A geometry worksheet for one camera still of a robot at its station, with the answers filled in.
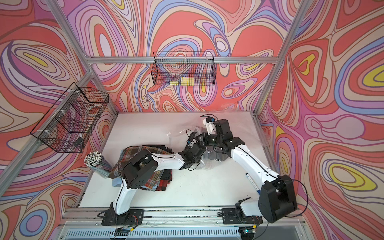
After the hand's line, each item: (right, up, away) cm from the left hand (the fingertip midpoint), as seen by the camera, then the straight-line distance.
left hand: (211, 152), depth 93 cm
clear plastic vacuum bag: (-3, -1, -16) cm, 16 cm away
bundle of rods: (-61, -1, -18) cm, 64 cm away
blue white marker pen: (+25, -20, -11) cm, 33 cm away
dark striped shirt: (+1, 0, -10) cm, 10 cm away
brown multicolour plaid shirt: (-49, -6, -19) cm, 53 cm away
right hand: (-10, +7, -13) cm, 18 cm away
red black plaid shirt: (-27, -13, -10) cm, 32 cm away
